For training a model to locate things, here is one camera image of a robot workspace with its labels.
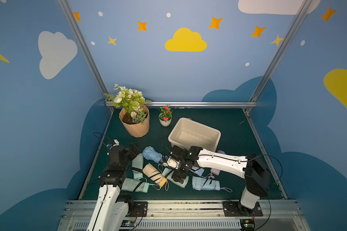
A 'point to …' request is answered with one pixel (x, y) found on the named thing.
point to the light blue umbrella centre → (198, 171)
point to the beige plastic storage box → (187, 132)
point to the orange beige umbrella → (154, 174)
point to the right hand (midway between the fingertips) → (179, 170)
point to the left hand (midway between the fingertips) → (131, 146)
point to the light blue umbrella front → (200, 183)
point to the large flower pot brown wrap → (136, 120)
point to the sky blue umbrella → (150, 153)
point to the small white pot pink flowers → (165, 116)
